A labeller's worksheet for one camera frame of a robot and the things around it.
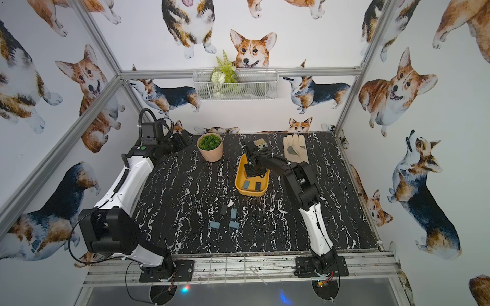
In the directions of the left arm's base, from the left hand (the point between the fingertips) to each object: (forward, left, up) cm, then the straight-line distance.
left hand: (189, 135), depth 84 cm
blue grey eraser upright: (-25, -18, -26) cm, 40 cm away
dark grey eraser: (-23, -13, -27) cm, 38 cm away
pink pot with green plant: (+8, -5, -17) cm, 19 cm away
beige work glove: (+13, -52, -26) cm, 60 cm away
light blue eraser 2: (-30, -10, -27) cm, 42 cm away
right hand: (-4, -26, -24) cm, 35 cm away
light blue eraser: (-10, -24, -26) cm, 37 cm away
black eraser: (-11, -30, -27) cm, 41 cm away
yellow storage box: (-11, -27, -26) cm, 39 cm away
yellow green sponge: (+17, -32, -25) cm, 44 cm away
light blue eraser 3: (-30, -19, -27) cm, 45 cm away
